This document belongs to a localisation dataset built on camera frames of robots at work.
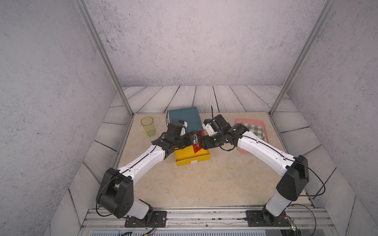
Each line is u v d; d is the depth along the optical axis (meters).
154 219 0.73
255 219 0.73
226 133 0.58
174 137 0.65
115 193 0.42
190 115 0.89
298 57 0.89
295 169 0.43
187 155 0.80
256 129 1.08
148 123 0.99
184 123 0.79
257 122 1.15
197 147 0.81
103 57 0.87
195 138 0.74
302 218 0.76
